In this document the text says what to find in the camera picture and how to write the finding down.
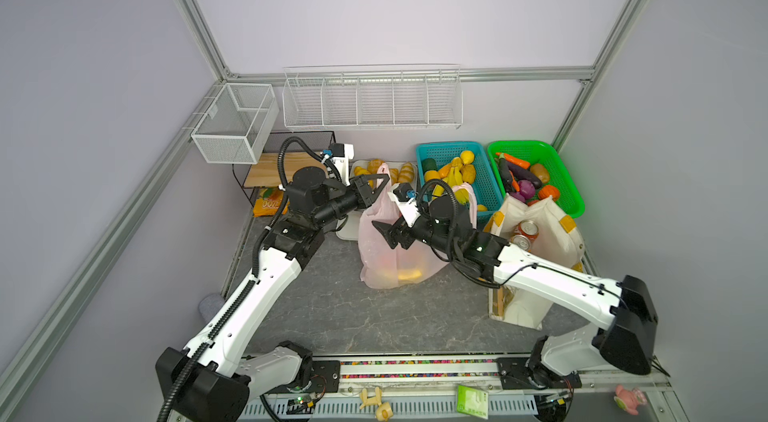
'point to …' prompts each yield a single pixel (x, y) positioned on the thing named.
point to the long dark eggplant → (524, 174)
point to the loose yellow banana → (454, 178)
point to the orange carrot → (510, 159)
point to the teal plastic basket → (487, 186)
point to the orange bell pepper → (548, 191)
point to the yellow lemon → (467, 157)
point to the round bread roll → (373, 165)
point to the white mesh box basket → (235, 128)
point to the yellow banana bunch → (415, 274)
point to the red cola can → (524, 234)
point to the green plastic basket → (541, 153)
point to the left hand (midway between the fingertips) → (390, 182)
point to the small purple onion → (527, 189)
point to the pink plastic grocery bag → (384, 267)
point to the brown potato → (541, 172)
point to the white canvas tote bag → (541, 231)
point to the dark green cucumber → (505, 173)
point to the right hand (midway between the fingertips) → (386, 212)
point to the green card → (472, 401)
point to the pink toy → (629, 400)
